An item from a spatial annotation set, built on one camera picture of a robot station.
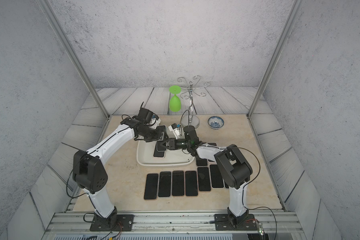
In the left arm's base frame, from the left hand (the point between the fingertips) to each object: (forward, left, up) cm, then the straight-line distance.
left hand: (166, 138), depth 86 cm
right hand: (-3, +2, -2) cm, 4 cm away
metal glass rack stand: (+27, -16, -13) cm, 35 cm away
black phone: (-21, +9, -18) cm, 29 cm away
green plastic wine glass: (+23, -5, +7) cm, 25 cm away
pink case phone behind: (-20, -6, -17) cm, 27 cm away
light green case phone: (-22, +1, -15) cm, 27 cm away
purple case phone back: (-1, +7, -15) cm, 17 cm away
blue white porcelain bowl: (+26, -35, -15) cm, 46 cm away
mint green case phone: (-5, +3, -1) cm, 6 cm away
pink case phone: (-6, -21, -17) cm, 27 cm away
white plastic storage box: (+1, +16, -17) cm, 23 cm away
